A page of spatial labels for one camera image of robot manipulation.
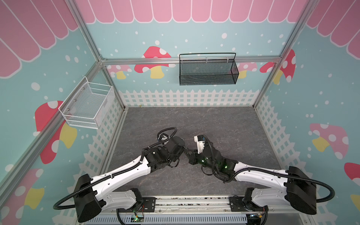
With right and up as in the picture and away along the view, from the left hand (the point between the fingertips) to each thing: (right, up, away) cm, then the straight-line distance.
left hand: (185, 147), depth 76 cm
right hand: (-1, -2, -2) cm, 3 cm away
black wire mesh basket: (+14, +50, +18) cm, 55 cm away
